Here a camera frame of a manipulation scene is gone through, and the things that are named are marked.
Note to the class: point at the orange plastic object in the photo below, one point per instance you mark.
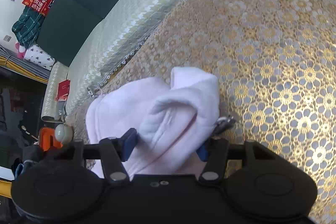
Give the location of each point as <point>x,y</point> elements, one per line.
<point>46,138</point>

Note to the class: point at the dark hoodie with blue trim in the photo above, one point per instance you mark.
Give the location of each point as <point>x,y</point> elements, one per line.
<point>29,155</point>

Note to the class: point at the pink plush toy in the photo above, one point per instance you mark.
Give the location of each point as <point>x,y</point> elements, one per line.
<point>20,50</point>

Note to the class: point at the red booklet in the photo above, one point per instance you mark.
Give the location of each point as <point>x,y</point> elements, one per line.
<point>63,89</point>

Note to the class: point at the grey small object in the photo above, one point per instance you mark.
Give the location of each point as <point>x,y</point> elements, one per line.
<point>60,111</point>

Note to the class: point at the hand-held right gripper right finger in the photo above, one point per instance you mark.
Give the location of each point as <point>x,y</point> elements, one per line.
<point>202,153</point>

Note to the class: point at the sofa with cream houndstooth cover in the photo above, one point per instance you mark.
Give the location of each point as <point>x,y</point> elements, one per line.
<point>126,29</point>

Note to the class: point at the yellow curtain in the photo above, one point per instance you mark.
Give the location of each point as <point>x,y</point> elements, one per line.
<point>5,61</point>

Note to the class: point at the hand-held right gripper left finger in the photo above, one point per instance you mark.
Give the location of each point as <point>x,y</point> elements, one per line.
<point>130,142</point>

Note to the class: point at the beige wall switch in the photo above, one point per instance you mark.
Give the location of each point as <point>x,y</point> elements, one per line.
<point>7,38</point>

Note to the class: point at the yellow cloth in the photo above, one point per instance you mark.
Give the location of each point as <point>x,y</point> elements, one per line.
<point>5,190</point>

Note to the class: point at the light pink garment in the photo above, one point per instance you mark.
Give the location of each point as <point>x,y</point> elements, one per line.
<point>162,108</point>

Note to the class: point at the grey striped curtain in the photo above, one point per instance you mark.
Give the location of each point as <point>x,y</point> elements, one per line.
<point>26,70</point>

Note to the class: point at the white round lamp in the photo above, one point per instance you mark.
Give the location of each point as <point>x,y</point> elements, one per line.
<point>63,132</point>

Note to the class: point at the green plaid blanket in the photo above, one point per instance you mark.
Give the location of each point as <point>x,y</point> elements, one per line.
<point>27,26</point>

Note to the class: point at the white printed pillow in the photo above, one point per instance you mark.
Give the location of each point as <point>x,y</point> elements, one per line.
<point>39,56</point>

